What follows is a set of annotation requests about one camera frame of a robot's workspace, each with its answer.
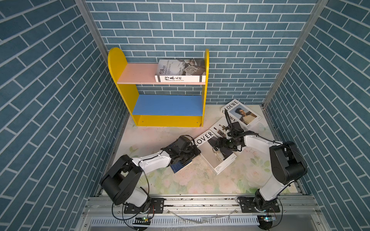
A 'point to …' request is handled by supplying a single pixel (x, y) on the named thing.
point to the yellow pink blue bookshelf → (157, 110)
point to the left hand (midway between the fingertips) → (198, 155)
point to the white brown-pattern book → (218, 128)
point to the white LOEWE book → (242, 114)
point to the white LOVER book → (218, 158)
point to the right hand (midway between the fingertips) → (219, 144)
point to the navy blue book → (176, 166)
